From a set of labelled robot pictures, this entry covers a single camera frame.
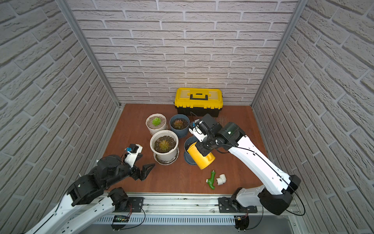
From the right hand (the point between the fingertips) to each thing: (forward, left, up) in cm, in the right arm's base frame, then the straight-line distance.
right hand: (203, 145), depth 68 cm
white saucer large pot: (+3, +22, -25) cm, 33 cm away
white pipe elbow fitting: (-10, -10, -22) cm, 27 cm away
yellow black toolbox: (+40, +1, -10) cm, 42 cm away
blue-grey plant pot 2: (+12, +7, -17) cm, 22 cm away
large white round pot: (+12, +16, -16) cm, 26 cm away
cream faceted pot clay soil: (+20, +28, -13) cm, 37 cm away
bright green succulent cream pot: (+27, +27, -13) cm, 40 cm away
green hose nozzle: (-10, -4, -24) cm, 27 cm away
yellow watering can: (-7, +1, -3) cm, 7 cm away
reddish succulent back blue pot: (+25, +12, -14) cm, 31 cm away
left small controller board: (-24, +44, -27) cm, 57 cm away
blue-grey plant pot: (+19, +14, -15) cm, 28 cm away
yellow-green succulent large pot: (+9, +22, -14) cm, 27 cm away
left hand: (-2, +27, -3) cm, 27 cm away
